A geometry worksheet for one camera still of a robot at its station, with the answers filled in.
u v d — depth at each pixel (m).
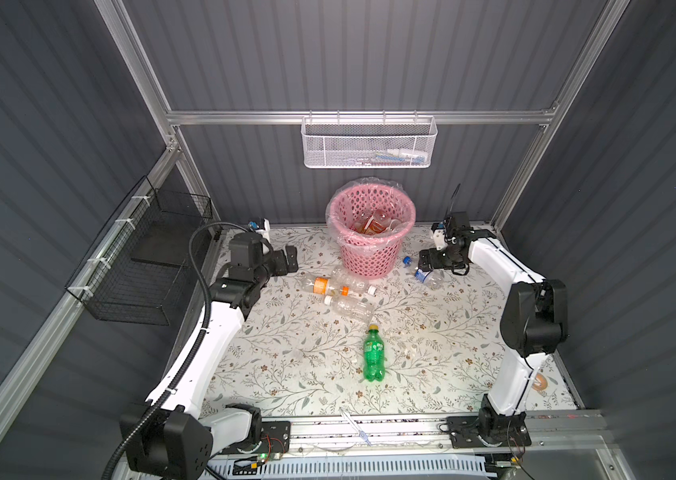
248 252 0.56
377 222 0.91
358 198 1.02
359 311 0.93
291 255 0.71
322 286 0.97
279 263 0.69
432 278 1.02
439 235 0.90
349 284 1.00
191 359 0.43
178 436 0.37
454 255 0.74
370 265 0.96
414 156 0.89
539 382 0.83
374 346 0.83
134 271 0.73
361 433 0.75
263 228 0.68
